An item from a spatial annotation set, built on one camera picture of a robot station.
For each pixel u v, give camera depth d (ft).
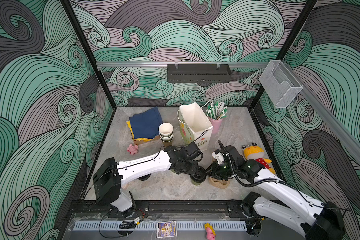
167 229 2.20
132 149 3.02
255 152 2.82
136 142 3.12
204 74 3.12
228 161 1.95
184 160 1.87
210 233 2.12
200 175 2.41
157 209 2.44
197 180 2.40
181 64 3.10
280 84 2.57
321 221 1.25
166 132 2.89
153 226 2.28
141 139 3.06
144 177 2.74
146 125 3.31
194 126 3.33
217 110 3.13
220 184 2.45
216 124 3.17
